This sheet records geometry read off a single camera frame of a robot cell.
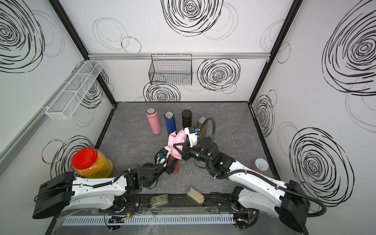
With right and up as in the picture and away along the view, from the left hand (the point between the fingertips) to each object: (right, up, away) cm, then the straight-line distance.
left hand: (176, 153), depth 74 cm
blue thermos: (-5, +16, +11) cm, 20 cm away
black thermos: (+6, +18, +10) cm, 21 cm away
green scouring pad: (-8, -23, -3) cm, 24 cm away
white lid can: (+47, -9, +7) cm, 48 cm away
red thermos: (-1, 0, -8) cm, 8 cm away
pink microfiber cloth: (+3, +9, -7) cm, 12 cm away
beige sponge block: (+10, -22, 0) cm, 24 cm away
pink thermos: (-16, +20, +12) cm, 28 cm away
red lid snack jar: (-40, -3, -5) cm, 41 cm away
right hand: (0, +4, -7) cm, 8 cm away
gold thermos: (+13, +16, +8) cm, 22 cm away
